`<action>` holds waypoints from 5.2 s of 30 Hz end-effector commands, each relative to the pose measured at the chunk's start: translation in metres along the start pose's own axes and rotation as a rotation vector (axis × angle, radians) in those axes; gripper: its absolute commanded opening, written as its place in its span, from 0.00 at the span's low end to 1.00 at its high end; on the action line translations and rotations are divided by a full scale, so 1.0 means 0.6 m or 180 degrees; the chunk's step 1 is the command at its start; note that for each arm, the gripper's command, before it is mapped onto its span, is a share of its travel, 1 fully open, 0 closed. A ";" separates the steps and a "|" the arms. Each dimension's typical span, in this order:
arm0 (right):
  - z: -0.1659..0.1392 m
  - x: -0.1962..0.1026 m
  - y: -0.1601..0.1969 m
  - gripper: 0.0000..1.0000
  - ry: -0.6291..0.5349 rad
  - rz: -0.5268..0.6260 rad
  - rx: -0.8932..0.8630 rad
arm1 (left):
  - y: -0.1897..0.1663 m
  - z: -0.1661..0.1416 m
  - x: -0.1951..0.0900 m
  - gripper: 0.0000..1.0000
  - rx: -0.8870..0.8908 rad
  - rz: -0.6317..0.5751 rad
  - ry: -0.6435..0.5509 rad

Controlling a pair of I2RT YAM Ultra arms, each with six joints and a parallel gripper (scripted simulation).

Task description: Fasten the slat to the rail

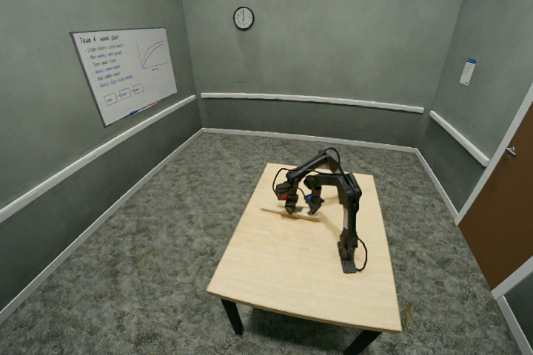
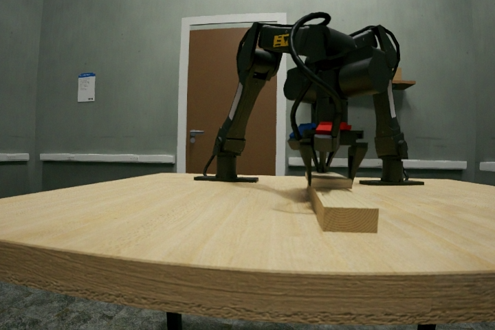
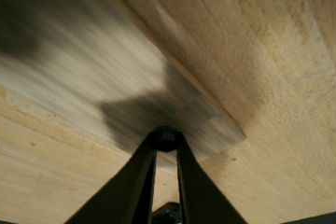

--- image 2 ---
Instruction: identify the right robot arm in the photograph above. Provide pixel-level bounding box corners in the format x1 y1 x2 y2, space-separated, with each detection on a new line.
194 22 390 183

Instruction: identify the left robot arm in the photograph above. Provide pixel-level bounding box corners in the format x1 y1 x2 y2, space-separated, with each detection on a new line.
283 25 424 186

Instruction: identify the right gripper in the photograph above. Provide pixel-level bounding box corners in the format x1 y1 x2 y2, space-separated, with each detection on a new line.
298 98 368 186

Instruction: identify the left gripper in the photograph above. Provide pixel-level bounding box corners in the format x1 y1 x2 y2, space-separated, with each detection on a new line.
289 104 338 173

